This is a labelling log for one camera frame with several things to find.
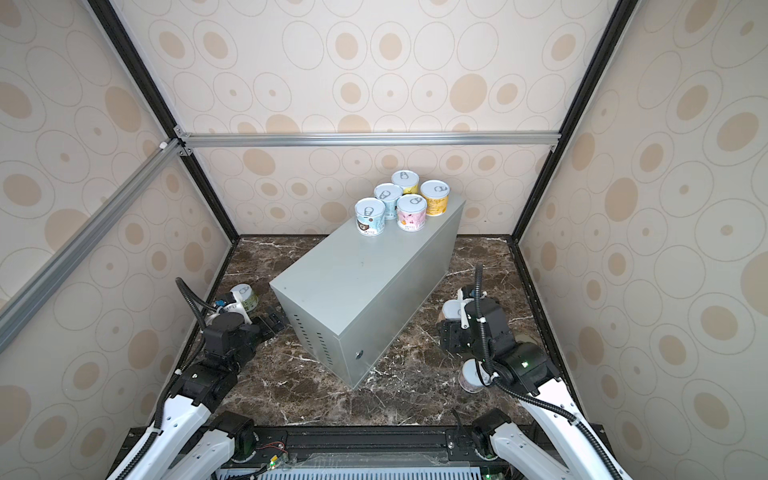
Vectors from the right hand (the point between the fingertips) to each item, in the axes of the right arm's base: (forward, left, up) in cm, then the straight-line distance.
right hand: (452, 324), depth 73 cm
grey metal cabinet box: (-1, +23, +14) cm, 27 cm away
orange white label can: (+1, +1, +5) cm, 5 cm away
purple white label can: (-8, -6, -16) cm, 18 cm away
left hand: (+6, +43, 0) cm, 44 cm away
